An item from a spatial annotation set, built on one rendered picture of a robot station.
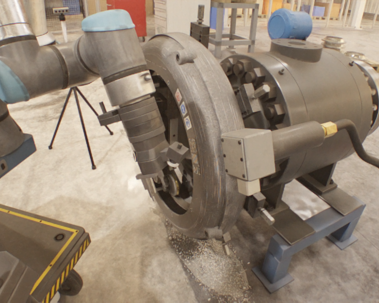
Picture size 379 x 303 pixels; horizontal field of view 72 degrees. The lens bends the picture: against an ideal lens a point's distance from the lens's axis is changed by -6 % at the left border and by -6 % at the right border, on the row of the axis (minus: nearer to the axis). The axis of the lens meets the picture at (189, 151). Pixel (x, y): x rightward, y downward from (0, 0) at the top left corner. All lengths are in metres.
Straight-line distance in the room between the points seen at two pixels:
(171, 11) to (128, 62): 4.23
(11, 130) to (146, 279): 0.84
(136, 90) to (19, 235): 0.85
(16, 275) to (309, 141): 0.69
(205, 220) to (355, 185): 1.45
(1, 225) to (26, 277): 1.06
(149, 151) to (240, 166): 0.22
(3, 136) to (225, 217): 0.65
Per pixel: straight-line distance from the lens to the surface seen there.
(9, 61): 0.56
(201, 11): 0.91
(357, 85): 1.31
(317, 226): 1.32
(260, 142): 0.64
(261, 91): 0.69
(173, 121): 1.02
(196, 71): 0.76
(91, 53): 0.54
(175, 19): 4.75
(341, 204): 1.47
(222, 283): 1.33
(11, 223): 1.28
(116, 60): 0.51
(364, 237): 1.76
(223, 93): 0.73
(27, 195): 1.95
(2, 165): 0.89
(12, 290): 0.23
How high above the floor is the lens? 1.12
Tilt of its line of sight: 32 degrees down
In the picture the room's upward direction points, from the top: 1 degrees clockwise
